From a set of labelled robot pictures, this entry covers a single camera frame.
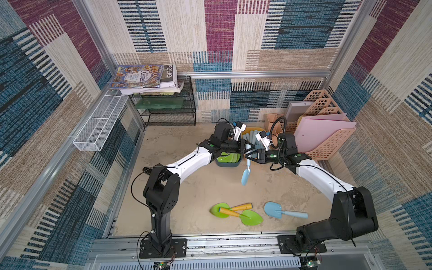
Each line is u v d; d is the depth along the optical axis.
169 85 0.80
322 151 0.94
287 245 0.73
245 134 1.10
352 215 0.42
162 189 0.49
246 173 0.78
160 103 1.00
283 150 0.67
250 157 0.79
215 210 0.83
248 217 0.81
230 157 1.01
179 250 0.73
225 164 0.98
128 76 0.81
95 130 0.93
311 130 0.85
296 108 1.02
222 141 0.69
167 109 1.15
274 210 0.83
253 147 0.79
